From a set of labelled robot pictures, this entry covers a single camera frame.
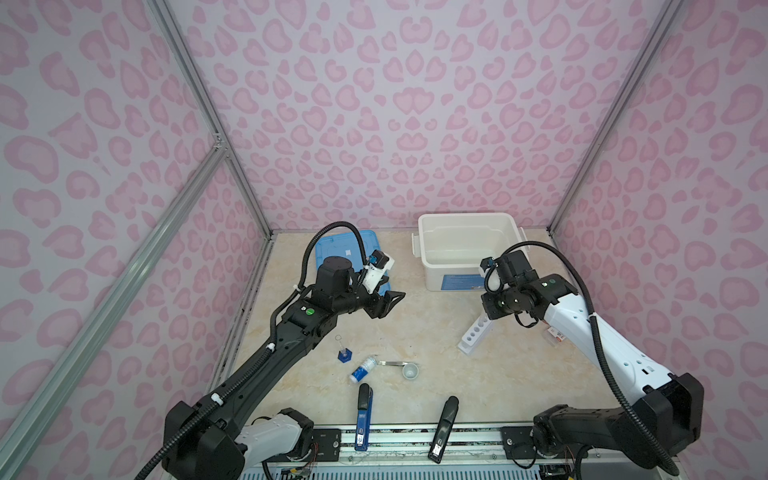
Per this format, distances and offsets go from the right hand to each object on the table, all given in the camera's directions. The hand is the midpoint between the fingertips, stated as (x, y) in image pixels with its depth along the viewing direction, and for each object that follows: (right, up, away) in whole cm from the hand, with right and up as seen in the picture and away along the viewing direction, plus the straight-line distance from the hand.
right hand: (489, 302), depth 80 cm
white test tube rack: (-2, -11, +8) cm, 13 cm away
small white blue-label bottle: (-34, -19, +2) cm, 39 cm away
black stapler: (-15, -32, -10) cm, 37 cm away
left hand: (-25, +6, -7) cm, 27 cm away
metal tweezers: (-26, -19, +7) cm, 33 cm away
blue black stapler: (-33, -28, -6) cm, 43 cm away
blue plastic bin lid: (-44, +16, +36) cm, 59 cm away
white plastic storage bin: (-7, +15, +15) cm, 23 cm away
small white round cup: (-21, -20, +4) cm, 29 cm away
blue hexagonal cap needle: (-40, -17, +8) cm, 44 cm away
